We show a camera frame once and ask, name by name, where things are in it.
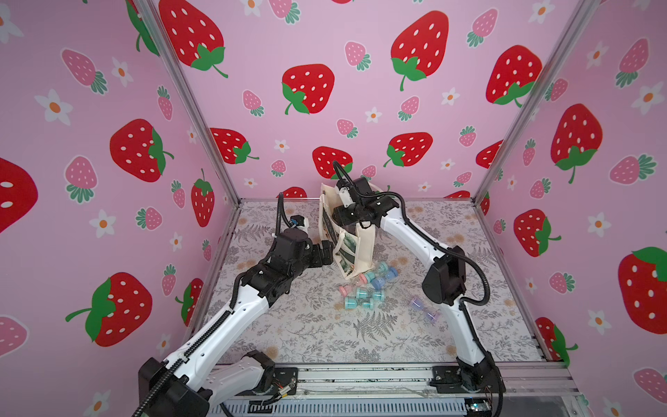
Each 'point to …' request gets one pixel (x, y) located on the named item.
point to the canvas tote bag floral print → (353, 246)
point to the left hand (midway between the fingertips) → (322, 244)
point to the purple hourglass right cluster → (418, 304)
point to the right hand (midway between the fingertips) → (333, 215)
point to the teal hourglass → (352, 302)
